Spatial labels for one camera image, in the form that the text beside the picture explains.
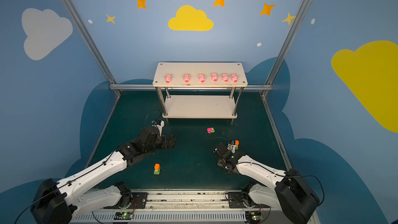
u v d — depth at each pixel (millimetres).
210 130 984
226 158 672
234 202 747
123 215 705
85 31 857
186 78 781
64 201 390
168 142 716
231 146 783
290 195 415
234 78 783
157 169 820
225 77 783
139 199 745
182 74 823
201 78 782
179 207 734
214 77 784
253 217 715
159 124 722
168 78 777
